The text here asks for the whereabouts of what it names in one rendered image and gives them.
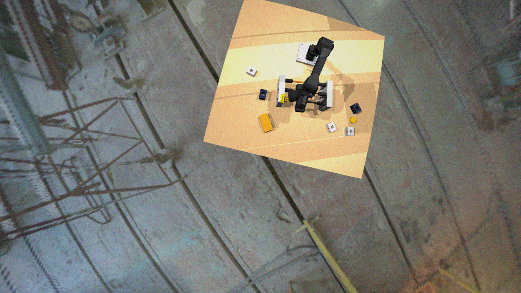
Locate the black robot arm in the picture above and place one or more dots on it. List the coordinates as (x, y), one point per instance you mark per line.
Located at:
(323, 49)

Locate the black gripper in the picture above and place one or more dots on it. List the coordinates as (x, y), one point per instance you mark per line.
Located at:
(298, 87)

